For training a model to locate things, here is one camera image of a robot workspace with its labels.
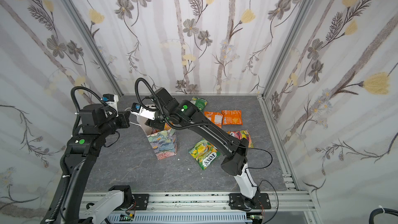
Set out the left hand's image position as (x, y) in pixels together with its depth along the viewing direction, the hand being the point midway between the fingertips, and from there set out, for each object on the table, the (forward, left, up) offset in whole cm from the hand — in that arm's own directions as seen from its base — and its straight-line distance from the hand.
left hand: (127, 107), depth 69 cm
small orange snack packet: (+15, -56, -30) cm, 65 cm away
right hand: (-4, -9, +2) cm, 10 cm away
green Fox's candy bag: (-10, -36, -30) cm, 48 cm away
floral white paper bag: (-9, -14, -17) cm, 24 cm away
